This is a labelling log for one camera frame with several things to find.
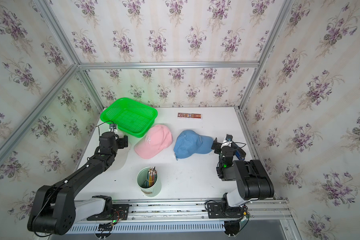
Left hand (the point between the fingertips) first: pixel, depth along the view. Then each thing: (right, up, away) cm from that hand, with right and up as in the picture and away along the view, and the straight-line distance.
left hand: (118, 135), depth 87 cm
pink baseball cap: (+23, -2, +7) cm, 24 cm away
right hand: (+65, -3, +4) cm, 65 cm away
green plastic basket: (-2, +12, +28) cm, 30 cm away
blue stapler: (+75, -12, +4) cm, 76 cm away
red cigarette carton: (+50, +13, +27) cm, 58 cm away
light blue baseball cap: (+42, -5, +1) cm, 43 cm away
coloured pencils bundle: (+23, -19, -16) cm, 34 cm away
